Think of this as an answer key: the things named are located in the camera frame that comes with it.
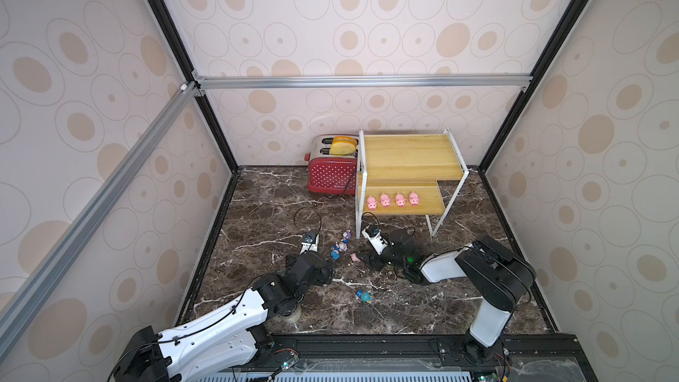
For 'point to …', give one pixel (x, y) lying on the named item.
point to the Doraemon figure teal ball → (365, 296)
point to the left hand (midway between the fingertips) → (324, 258)
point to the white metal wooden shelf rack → (398, 175)
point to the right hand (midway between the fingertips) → (361, 253)
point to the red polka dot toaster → (335, 174)
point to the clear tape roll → (294, 317)
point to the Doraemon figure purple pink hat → (347, 236)
